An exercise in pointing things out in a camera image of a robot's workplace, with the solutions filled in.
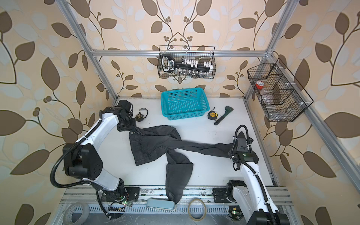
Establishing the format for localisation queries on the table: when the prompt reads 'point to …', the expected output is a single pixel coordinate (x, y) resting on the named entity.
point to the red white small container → (259, 85)
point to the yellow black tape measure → (213, 115)
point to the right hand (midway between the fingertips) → (238, 154)
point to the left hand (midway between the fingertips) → (132, 126)
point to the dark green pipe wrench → (228, 109)
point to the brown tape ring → (189, 211)
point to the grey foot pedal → (160, 203)
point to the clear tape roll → (77, 213)
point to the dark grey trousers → (148, 142)
